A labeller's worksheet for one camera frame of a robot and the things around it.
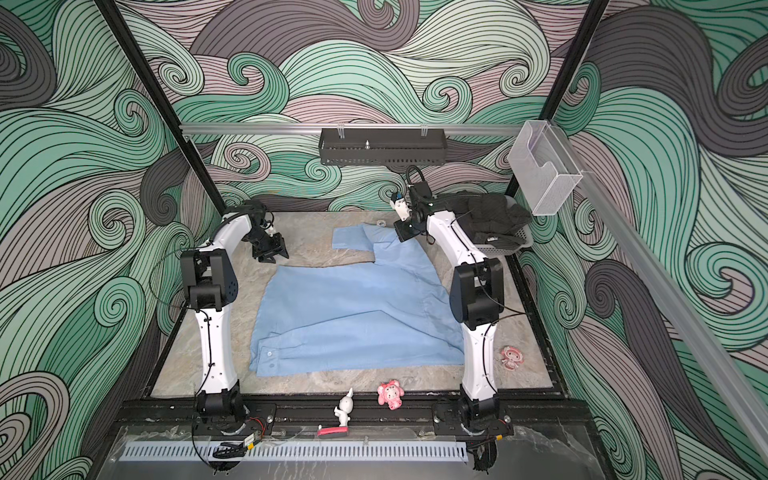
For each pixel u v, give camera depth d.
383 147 0.95
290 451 0.70
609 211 0.65
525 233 1.03
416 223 0.71
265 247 0.91
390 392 0.75
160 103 0.87
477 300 0.55
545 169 0.80
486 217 1.10
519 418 0.74
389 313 0.92
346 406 0.73
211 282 0.62
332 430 0.68
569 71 0.80
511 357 0.80
